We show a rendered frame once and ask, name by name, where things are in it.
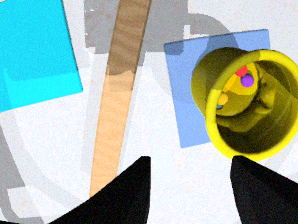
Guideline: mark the brown wooden bar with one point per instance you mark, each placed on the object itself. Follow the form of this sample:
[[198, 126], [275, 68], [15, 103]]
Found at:
[[124, 54]]

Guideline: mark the purple marble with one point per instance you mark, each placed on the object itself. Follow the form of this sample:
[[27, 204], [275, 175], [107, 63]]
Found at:
[[247, 80]]

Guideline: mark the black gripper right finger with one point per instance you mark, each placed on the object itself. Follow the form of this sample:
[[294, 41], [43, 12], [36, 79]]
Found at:
[[261, 195]]

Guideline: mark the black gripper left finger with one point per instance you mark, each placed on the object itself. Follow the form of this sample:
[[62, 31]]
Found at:
[[125, 200]]

